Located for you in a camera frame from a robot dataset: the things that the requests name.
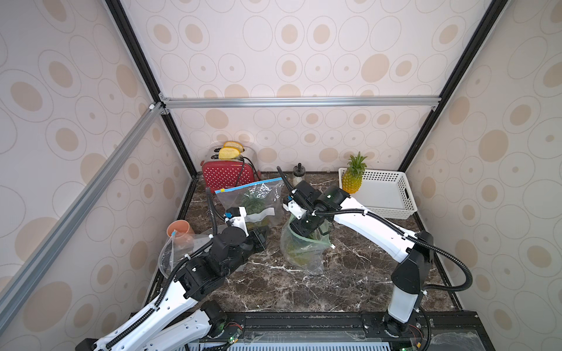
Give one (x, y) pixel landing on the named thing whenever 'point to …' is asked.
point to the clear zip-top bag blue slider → (177, 246)
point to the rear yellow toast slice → (234, 144)
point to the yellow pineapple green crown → (353, 175)
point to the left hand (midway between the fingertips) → (277, 229)
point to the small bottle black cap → (298, 172)
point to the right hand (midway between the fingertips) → (296, 235)
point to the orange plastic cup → (184, 233)
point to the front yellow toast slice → (228, 153)
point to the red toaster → (223, 174)
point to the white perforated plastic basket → (386, 191)
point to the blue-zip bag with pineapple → (262, 202)
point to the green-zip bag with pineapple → (304, 254)
